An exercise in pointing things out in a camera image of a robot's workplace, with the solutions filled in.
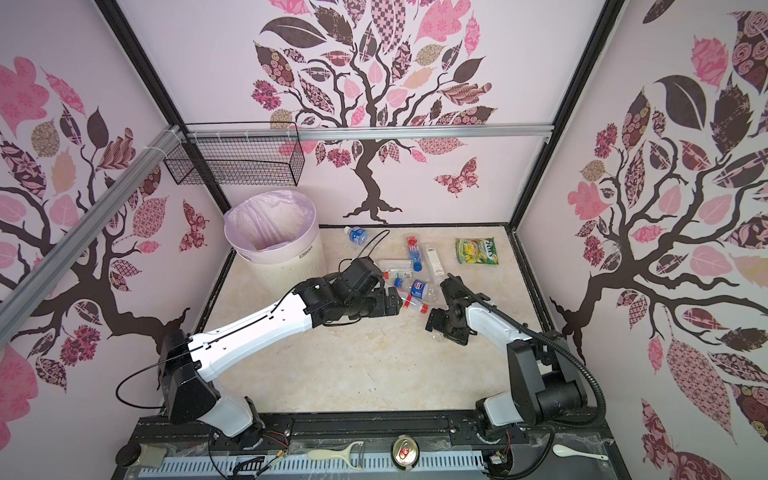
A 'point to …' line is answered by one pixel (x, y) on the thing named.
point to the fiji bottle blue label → (415, 254)
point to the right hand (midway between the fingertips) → (439, 327)
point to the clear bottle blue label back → (357, 234)
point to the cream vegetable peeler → (353, 454)
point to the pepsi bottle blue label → (419, 289)
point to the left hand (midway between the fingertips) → (388, 309)
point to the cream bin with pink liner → (276, 234)
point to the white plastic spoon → (564, 451)
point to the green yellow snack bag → (480, 251)
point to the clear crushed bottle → (438, 336)
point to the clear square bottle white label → (435, 263)
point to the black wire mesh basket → (269, 153)
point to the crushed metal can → (405, 451)
